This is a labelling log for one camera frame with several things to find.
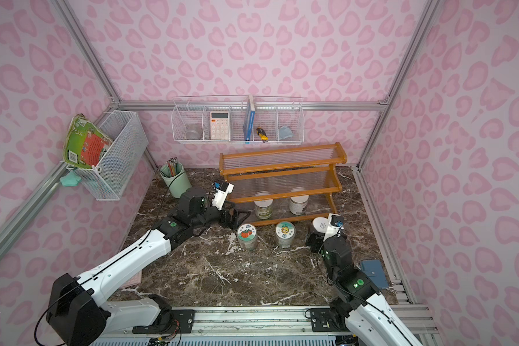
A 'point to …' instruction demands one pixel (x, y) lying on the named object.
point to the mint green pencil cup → (176, 184)
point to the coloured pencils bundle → (172, 166)
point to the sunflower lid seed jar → (285, 234)
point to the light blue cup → (285, 132)
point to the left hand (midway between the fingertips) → (241, 204)
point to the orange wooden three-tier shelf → (286, 184)
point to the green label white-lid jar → (264, 208)
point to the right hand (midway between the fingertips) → (319, 226)
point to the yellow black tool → (262, 134)
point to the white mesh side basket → (107, 179)
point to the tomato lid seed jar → (247, 237)
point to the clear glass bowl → (192, 135)
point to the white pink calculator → (220, 125)
